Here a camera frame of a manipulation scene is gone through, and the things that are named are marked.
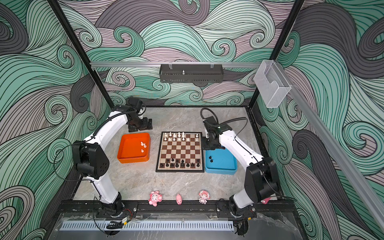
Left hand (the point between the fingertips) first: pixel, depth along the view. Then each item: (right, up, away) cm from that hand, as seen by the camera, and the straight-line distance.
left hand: (146, 126), depth 88 cm
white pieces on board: (+19, -7, +12) cm, 24 cm away
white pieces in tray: (-4, -12, +7) cm, 15 cm away
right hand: (+36, -11, -4) cm, 38 cm away
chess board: (+21, -16, +4) cm, 27 cm away
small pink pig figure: (+21, -37, -13) cm, 44 cm away
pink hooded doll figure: (+34, -34, -14) cm, 50 cm away
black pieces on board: (+19, -22, -3) cm, 29 cm away
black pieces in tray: (+40, -21, +2) cm, 45 cm away
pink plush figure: (+9, -35, -14) cm, 39 cm away
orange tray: (-10, -14, +6) cm, 18 cm away
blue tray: (+46, -22, +2) cm, 51 cm away
